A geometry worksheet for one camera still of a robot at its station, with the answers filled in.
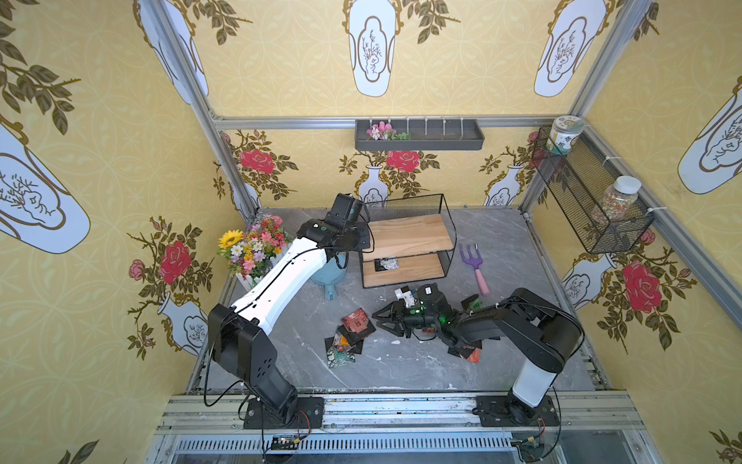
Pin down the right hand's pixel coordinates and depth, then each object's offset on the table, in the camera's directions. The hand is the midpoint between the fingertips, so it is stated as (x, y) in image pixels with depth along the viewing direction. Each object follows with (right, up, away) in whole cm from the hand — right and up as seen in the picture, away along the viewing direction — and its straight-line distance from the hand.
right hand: (378, 311), depth 84 cm
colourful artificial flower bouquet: (-39, +18, +3) cm, 43 cm away
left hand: (-7, +22, -1) cm, 23 cm away
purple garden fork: (+35, +13, +20) cm, 43 cm away
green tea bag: (-12, -13, 0) cm, 18 cm away
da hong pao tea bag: (+27, -12, -1) cm, 29 cm away
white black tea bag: (+2, +12, +17) cm, 21 cm away
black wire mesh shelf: (+11, +21, +9) cm, 25 cm away
